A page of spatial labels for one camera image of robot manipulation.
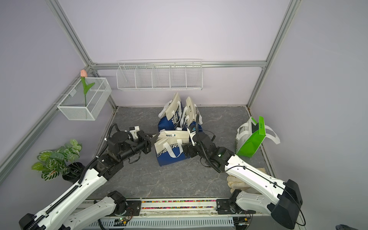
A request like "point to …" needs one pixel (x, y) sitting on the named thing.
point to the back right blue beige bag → (188, 117)
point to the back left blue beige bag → (170, 118)
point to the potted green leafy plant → (60, 161)
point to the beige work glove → (234, 183)
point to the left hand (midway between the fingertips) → (161, 134)
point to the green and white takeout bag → (251, 134)
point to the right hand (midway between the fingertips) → (189, 142)
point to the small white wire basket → (72, 105)
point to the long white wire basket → (162, 74)
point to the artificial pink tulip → (86, 87)
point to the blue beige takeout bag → (168, 147)
